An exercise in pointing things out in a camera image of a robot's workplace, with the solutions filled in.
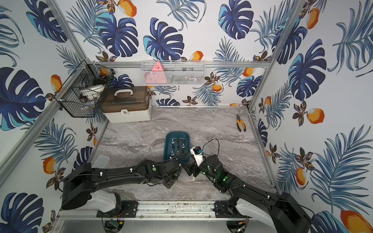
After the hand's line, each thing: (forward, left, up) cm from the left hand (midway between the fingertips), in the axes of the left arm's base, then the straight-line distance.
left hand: (173, 178), depth 79 cm
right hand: (+9, -7, +7) cm, 13 cm away
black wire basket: (+39, +61, +22) cm, 76 cm away
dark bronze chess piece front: (+23, 0, -5) cm, 23 cm away
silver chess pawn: (+17, +3, -5) cm, 18 cm away
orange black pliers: (+50, -44, -4) cm, 67 cm away
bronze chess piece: (+27, -3, -4) cm, 28 cm away
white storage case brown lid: (+41, +36, +14) cm, 56 cm away
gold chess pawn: (+17, 0, -3) cm, 18 cm away
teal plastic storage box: (+26, +1, -6) cm, 27 cm away
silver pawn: (+26, +4, -5) cm, 27 cm away
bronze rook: (+26, 0, -3) cm, 26 cm away
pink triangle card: (+52, +15, +29) cm, 62 cm away
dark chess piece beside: (+22, +3, -5) cm, 23 cm away
